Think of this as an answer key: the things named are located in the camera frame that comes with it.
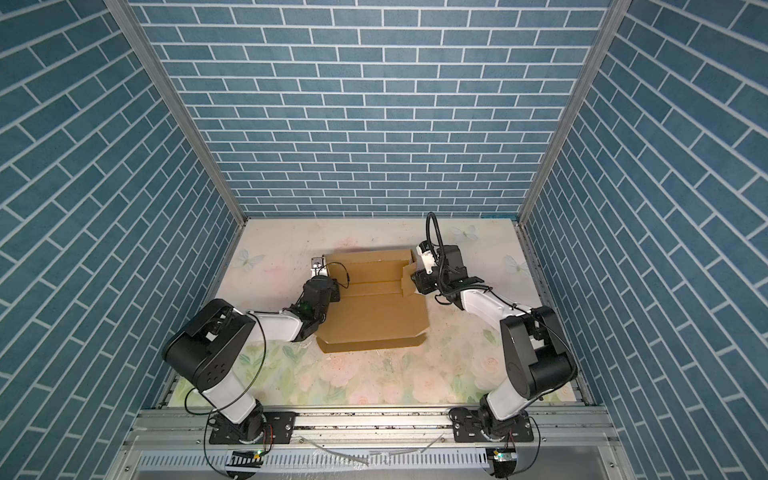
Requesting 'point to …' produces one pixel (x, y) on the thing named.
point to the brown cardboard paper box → (378, 306)
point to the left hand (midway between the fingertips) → (331, 276)
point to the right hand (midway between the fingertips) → (417, 269)
